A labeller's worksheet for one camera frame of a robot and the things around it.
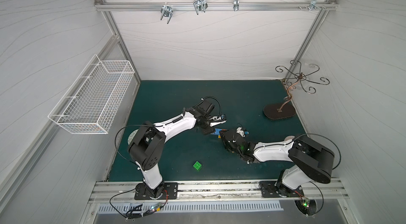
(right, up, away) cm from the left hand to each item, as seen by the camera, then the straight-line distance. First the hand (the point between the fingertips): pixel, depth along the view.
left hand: (211, 125), depth 89 cm
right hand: (+4, -4, -1) cm, 6 cm away
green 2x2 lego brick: (-7, -18, -10) cm, 22 cm away
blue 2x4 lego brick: (+3, -4, -1) cm, 5 cm away
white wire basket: (-54, +13, -21) cm, 60 cm away
